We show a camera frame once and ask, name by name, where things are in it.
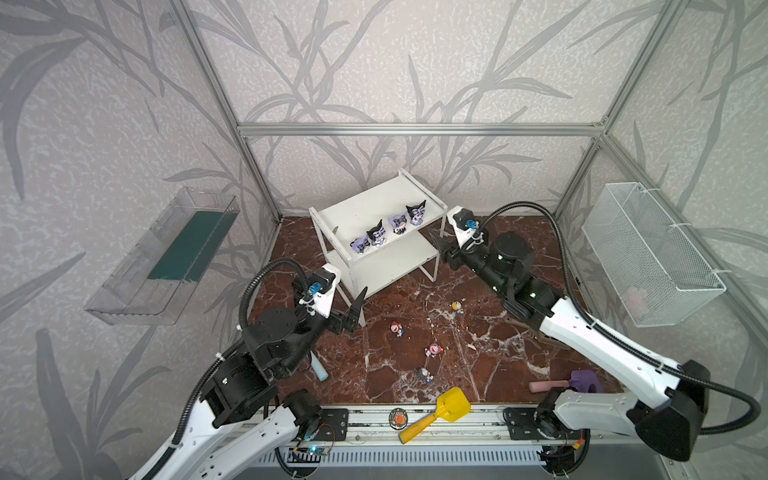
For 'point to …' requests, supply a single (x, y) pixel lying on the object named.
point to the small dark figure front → (424, 375)
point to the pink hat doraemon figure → (433, 350)
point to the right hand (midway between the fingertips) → (447, 214)
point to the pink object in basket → (636, 302)
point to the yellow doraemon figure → (457, 306)
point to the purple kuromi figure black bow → (359, 245)
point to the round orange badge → (398, 418)
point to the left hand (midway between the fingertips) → (350, 270)
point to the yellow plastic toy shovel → (453, 404)
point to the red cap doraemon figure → (397, 328)
